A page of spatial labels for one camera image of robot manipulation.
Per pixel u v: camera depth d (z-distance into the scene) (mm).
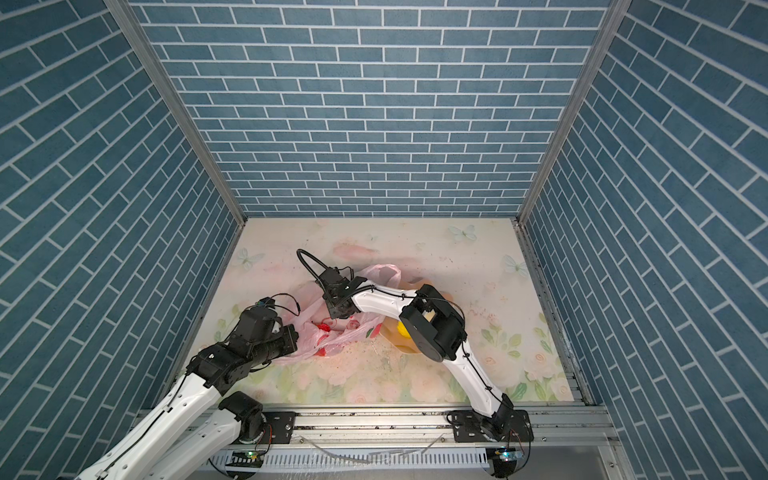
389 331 868
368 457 706
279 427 737
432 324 559
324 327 899
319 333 801
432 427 754
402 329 861
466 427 737
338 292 743
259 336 609
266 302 706
